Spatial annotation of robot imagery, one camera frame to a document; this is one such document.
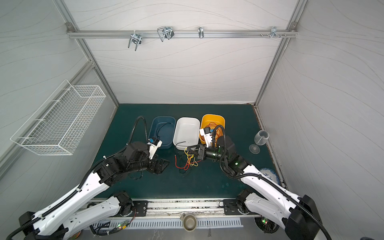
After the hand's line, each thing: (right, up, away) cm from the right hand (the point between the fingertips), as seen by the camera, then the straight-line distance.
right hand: (190, 144), depth 69 cm
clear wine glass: (+41, 0, +17) cm, 44 cm away
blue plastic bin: (-21, +5, +36) cm, 42 cm away
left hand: (-12, -7, +2) cm, 14 cm away
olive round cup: (0, -37, 0) cm, 37 cm away
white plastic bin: (-4, +2, +35) cm, 35 cm away
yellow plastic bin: (+14, +10, +36) cm, 40 cm away
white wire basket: (-61, +10, -1) cm, 62 cm away
